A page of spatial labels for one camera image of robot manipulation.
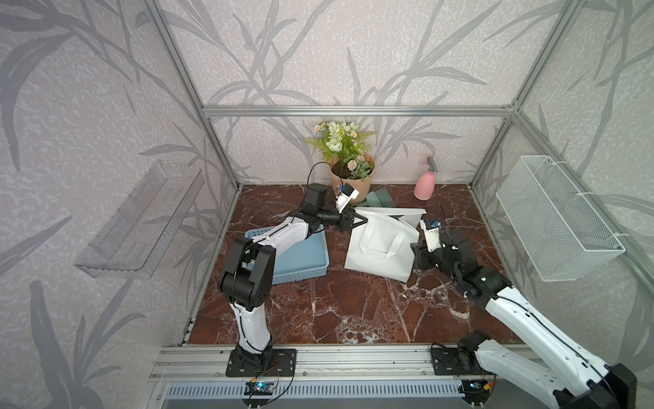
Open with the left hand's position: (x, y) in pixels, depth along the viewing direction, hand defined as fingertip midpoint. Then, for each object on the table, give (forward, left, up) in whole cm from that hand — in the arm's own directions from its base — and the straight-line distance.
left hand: (363, 219), depth 84 cm
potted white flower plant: (+27, +6, +10) cm, 29 cm away
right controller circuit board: (-44, -33, -23) cm, 60 cm away
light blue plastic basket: (-4, +20, -21) cm, 29 cm away
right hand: (-9, -17, 0) cm, 19 cm away
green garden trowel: (+26, -11, -19) cm, 34 cm away
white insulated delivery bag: (-7, -7, -5) cm, 11 cm away
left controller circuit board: (-45, +30, -20) cm, 58 cm away
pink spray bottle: (+26, -30, -12) cm, 41 cm away
